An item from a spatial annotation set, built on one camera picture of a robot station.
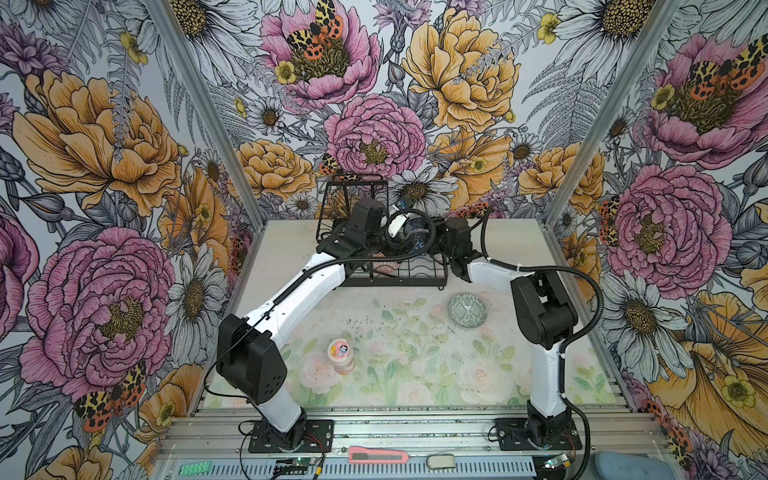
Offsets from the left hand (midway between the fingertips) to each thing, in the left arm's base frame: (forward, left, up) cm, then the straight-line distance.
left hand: (397, 237), depth 81 cm
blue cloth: (-48, -48, -24) cm, 72 cm away
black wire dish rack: (+35, +22, -16) cm, 44 cm away
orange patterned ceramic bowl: (+9, +3, -25) cm, 26 cm away
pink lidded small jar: (-25, +15, -17) cm, 33 cm away
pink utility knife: (-45, +7, -26) cm, 53 cm away
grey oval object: (-47, -9, -25) cm, 54 cm away
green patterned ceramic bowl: (-8, -22, -26) cm, 35 cm away
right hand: (+13, -7, -10) cm, 18 cm away
